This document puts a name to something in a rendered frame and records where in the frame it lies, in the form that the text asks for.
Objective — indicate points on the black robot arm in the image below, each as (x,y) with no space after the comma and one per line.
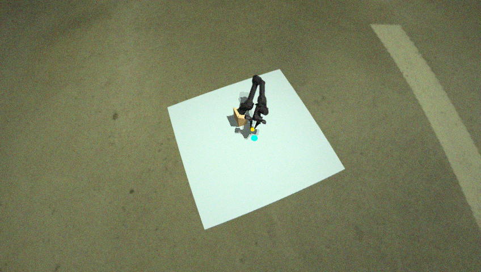
(261,106)

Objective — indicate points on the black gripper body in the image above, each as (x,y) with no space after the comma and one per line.
(252,118)

